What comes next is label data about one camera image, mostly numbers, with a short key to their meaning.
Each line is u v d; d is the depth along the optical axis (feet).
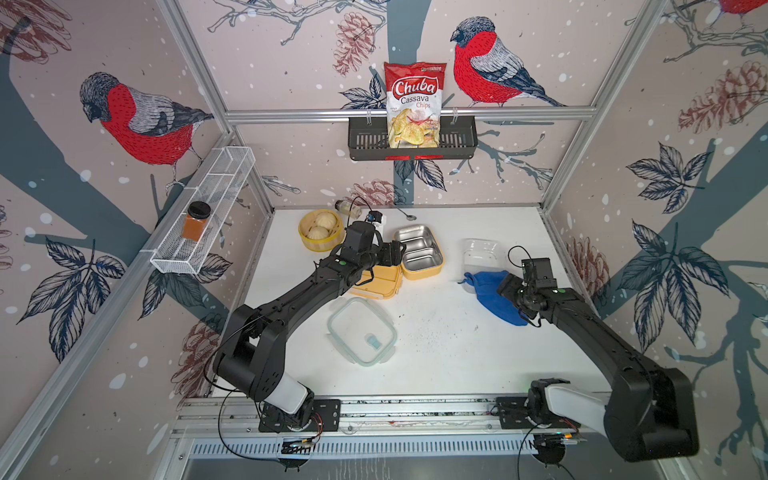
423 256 3.40
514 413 2.40
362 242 2.15
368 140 3.10
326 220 3.62
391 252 2.50
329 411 2.40
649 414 1.26
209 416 2.47
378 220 2.50
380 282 3.22
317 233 3.42
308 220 3.70
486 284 3.08
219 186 2.81
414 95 2.79
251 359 1.42
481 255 3.54
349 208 3.88
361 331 2.90
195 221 2.15
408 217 3.87
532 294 2.08
